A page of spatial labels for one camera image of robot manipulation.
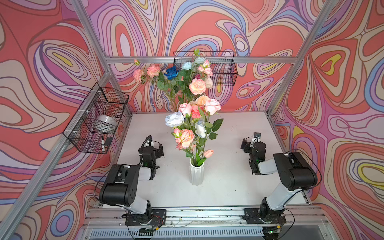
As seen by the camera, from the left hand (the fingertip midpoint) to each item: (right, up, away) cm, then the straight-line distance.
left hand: (153, 145), depth 94 cm
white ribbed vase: (+27, -11, -23) cm, 37 cm away
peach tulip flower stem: (+32, 0, -30) cm, 44 cm away
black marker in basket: (-19, +4, -22) cm, 29 cm away
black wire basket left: (-22, +13, -23) cm, 34 cm away
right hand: (+64, +2, +3) cm, 64 cm away
